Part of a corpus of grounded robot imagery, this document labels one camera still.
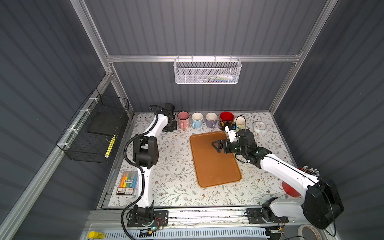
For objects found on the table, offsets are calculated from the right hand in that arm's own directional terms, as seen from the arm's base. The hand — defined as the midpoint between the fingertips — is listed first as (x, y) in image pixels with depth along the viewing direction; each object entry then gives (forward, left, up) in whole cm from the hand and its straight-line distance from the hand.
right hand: (219, 144), depth 82 cm
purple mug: (+31, +2, -13) cm, 33 cm away
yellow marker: (-41, +56, -6) cm, 69 cm away
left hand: (+19, +31, -9) cm, 38 cm away
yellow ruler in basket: (-13, +52, +12) cm, 55 cm away
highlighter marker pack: (-16, +52, -15) cm, 56 cm away
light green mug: (+25, -18, -11) cm, 33 cm away
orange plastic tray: (-6, +3, -17) cm, 18 cm away
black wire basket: (-2, +65, +12) cm, 66 cm away
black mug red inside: (+27, -8, -9) cm, 29 cm away
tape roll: (-38, -35, -16) cm, 54 cm away
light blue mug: (+26, +12, -8) cm, 30 cm away
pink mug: (+24, +22, -6) cm, 33 cm away
